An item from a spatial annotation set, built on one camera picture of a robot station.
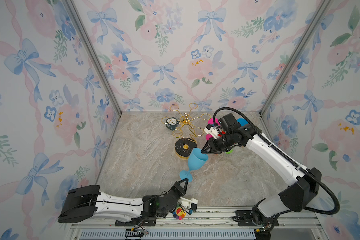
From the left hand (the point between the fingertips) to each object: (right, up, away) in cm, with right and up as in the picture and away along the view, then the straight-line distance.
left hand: (185, 175), depth 74 cm
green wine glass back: (+30, +8, +24) cm, 39 cm away
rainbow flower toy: (-3, -20, +1) cm, 20 cm away
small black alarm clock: (-9, +27, +34) cm, 44 cm away
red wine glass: (+18, +21, -5) cm, 28 cm away
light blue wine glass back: (+5, +9, -7) cm, 13 cm away
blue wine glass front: (+38, +27, +24) cm, 53 cm away
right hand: (+9, +12, 0) cm, 15 cm away
